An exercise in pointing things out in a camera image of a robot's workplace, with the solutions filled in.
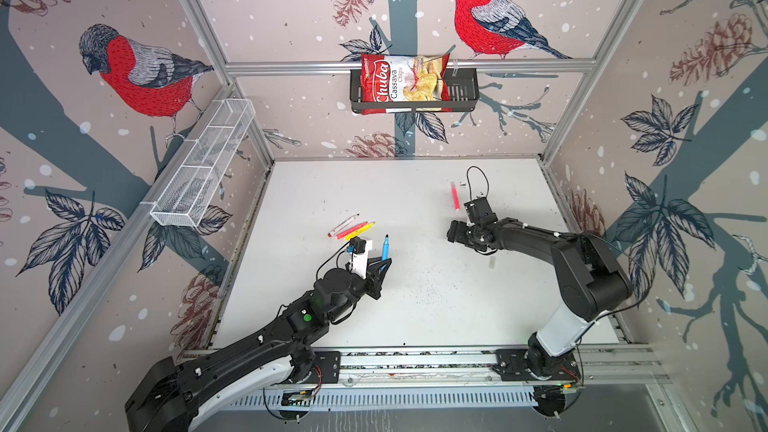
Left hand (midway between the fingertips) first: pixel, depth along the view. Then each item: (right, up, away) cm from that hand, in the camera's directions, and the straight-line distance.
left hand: (389, 262), depth 73 cm
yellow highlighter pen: (-10, +4, +26) cm, 28 cm away
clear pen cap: (+33, -5, +19) cm, 38 cm away
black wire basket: (+24, +49, +22) cm, 59 cm away
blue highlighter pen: (-1, +2, 0) cm, 2 cm away
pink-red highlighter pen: (+25, +15, +40) cm, 49 cm away
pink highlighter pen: (-15, +3, +25) cm, 29 cm away
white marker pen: (-20, +3, +25) cm, 32 cm away
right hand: (+21, +1, +23) cm, 31 cm away
